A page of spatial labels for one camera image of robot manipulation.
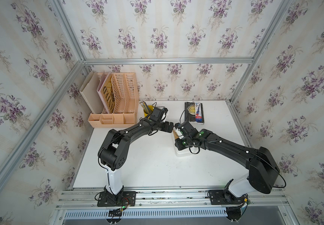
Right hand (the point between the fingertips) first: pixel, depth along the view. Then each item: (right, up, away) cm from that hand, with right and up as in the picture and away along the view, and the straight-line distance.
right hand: (177, 145), depth 83 cm
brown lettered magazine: (-48, +33, +12) cm, 59 cm away
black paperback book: (+13, +19, +28) cm, 36 cm away
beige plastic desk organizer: (-46, +30, +35) cm, 65 cm away
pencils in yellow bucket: (-22, +24, +15) cm, 36 cm away
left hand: (-5, +11, +10) cm, 15 cm away
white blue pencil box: (+19, +20, +24) cm, 37 cm away
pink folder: (-51, +45, +13) cm, 69 cm away
